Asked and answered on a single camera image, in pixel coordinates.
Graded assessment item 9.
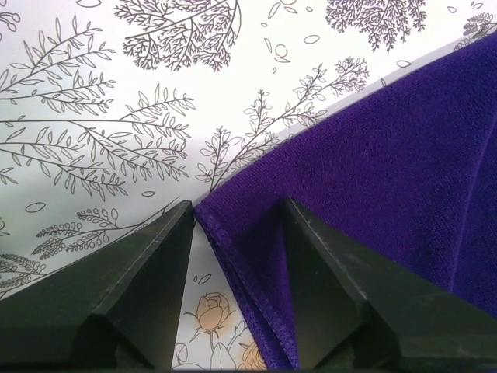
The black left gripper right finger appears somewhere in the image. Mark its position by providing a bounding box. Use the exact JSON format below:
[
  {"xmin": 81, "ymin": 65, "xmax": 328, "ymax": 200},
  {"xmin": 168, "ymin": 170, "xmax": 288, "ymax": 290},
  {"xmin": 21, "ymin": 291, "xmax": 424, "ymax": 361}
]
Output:
[{"xmin": 283, "ymin": 199, "xmax": 496, "ymax": 369}]

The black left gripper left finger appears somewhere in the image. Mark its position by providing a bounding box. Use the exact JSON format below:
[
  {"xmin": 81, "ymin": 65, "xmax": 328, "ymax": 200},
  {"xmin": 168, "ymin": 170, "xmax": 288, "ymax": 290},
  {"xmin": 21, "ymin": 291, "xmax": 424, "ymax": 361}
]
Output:
[{"xmin": 1, "ymin": 200, "xmax": 194, "ymax": 369}]

